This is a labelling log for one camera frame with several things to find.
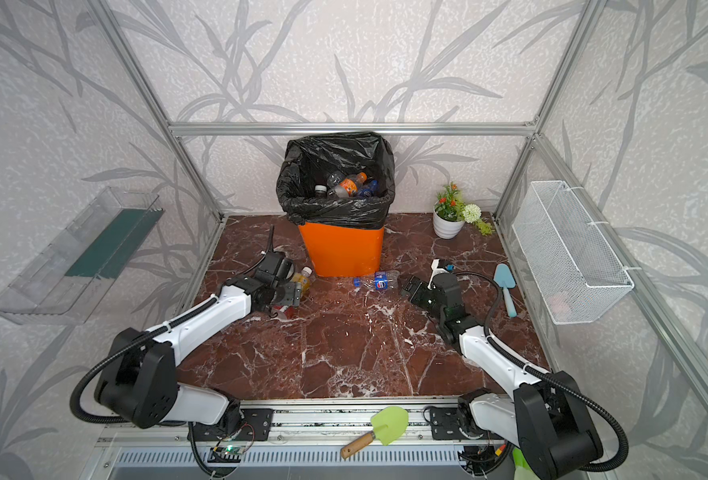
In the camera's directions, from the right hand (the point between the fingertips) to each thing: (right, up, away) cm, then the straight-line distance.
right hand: (408, 274), depth 87 cm
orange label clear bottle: (-18, +27, +3) cm, 32 cm away
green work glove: (+24, -42, -20) cm, 52 cm away
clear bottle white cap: (-23, +30, +9) cm, 39 cm away
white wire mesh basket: (+32, +5, -25) cm, 40 cm away
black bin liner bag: (-30, +35, +5) cm, 46 cm away
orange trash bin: (-20, +7, +6) cm, 22 cm away
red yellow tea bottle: (-33, -2, +9) cm, 34 cm away
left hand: (-36, -3, +3) cm, 36 cm away
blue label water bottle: (-12, +26, +7) cm, 29 cm away
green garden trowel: (-6, -37, -11) cm, 39 cm away
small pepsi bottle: (-8, -3, +10) cm, 13 cm away
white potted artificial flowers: (+18, +20, +22) cm, 34 cm away
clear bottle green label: (-29, +27, +14) cm, 42 cm away
